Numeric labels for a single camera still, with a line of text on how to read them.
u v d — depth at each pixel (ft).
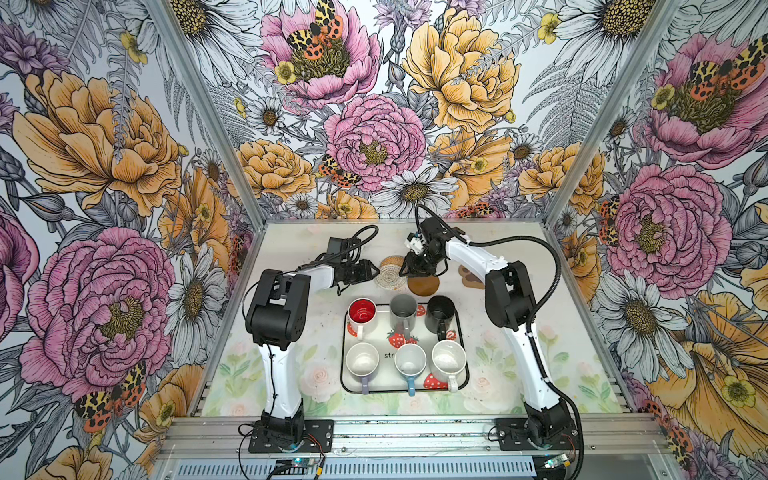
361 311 3.06
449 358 2.80
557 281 1.95
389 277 3.37
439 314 3.03
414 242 3.26
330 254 2.77
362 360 2.78
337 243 2.79
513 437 2.40
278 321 1.78
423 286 3.33
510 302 2.09
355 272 2.99
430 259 3.00
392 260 3.56
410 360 2.74
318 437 2.41
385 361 2.84
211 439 2.47
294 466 2.36
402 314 3.00
